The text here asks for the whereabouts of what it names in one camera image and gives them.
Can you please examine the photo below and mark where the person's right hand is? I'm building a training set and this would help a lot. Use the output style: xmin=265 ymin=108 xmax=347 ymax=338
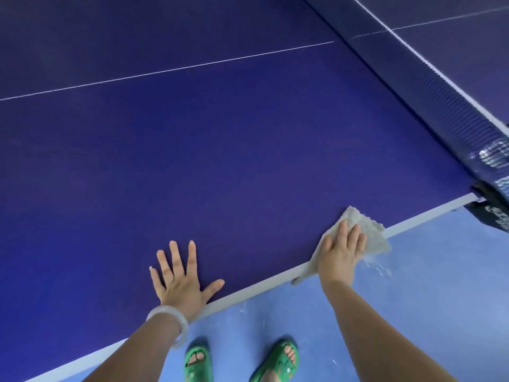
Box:
xmin=318 ymin=221 xmax=367 ymax=293

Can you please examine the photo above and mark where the person's left hand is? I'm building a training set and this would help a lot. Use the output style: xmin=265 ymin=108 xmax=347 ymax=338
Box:
xmin=149 ymin=240 xmax=225 ymax=324

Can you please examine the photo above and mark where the grey cleaning cloth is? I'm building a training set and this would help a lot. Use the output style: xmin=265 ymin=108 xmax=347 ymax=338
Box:
xmin=291 ymin=205 xmax=392 ymax=286

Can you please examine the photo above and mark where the person's left forearm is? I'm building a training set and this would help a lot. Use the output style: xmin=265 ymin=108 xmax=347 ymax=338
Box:
xmin=81 ymin=314 xmax=183 ymax=382

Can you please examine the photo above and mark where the person's right forearm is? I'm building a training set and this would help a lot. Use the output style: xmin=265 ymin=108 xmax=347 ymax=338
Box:
xmin=321 ymin=280 xmax=460 ymax=382

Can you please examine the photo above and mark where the person's right foot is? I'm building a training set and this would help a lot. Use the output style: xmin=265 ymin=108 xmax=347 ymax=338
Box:
xmin=262 ymin=345 xmax=298 ymax=382

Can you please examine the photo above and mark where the white jade bangle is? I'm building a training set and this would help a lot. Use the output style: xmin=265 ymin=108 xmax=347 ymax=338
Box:
xmin=146 ymin=306 xmax=189 ymax=349

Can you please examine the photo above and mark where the green left slipper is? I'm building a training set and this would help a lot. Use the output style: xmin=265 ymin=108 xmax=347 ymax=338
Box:
xmin=183 ymin=342 xmax=214 ymax=382

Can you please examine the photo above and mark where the green slipper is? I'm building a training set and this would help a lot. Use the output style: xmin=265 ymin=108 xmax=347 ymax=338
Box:
xmin=249 ymin=338 xmax=300 ymax=382
xmin=183 ymin=342 xmax=214 ymax=382

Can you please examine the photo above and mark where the green right slipper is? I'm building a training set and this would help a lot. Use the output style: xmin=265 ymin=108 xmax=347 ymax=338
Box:
xmin=249 ymin=338 xmax=300 ymax=382

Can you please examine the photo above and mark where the blue table tennis table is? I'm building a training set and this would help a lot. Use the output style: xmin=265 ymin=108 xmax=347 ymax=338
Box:
xmin=0 ymin=0 xmax=509 ymax=382

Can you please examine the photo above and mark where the blue table net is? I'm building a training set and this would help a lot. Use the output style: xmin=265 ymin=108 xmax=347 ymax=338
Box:
xmin=302 ymin=0 xmax=509 ymax=184

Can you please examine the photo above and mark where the black net post clamp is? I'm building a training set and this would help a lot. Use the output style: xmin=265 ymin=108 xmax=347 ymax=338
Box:
xmin=463 ymin=180 xmax=509 ymax=234

